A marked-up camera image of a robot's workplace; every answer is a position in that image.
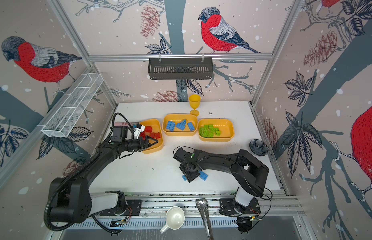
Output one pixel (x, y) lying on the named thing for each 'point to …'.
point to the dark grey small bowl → (258, 147)
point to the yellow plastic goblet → (194, 102)
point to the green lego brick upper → (205, 131)
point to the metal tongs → (202, 205)
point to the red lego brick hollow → (157, 135)
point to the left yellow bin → (156, 126)
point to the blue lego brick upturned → (170, 125)
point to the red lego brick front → (152, 135)
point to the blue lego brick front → (184, 177)
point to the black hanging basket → (180, 68)
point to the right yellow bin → (225, 126)
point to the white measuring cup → (175, 217)
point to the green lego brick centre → (201, 131)
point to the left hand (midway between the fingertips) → (153, 143)
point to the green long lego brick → (213, 129)
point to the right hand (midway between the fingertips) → (180, 175)
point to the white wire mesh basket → (63, 118)
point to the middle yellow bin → (177, 118)
